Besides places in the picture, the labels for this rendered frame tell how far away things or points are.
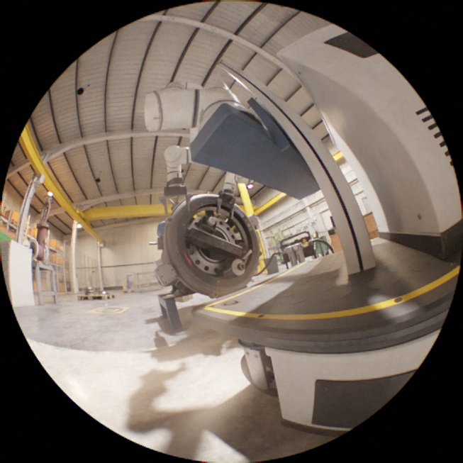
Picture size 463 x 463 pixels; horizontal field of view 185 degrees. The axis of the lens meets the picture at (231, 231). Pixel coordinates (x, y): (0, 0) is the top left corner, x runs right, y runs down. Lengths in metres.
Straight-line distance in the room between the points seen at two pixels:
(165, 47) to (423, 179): 7.90
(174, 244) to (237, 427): 0.83
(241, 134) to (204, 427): 0.70
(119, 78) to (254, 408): 8.64
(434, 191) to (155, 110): 0.59
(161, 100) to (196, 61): 7.60
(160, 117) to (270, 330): 0.54
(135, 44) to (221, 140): 7.81
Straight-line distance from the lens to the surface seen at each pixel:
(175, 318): 1.17
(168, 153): 0.75
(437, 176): 0.24
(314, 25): 10.04
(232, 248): 0.97
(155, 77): 8.14
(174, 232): 0.84
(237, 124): 0.32
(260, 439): 0.43
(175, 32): 7.91
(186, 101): 0.49
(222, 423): 0.47
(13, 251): 3.82
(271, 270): 3.65
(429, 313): 0.15
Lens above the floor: 0.40
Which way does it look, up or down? 14 degrees up
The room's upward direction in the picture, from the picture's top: 13 degrees counter-clockwise
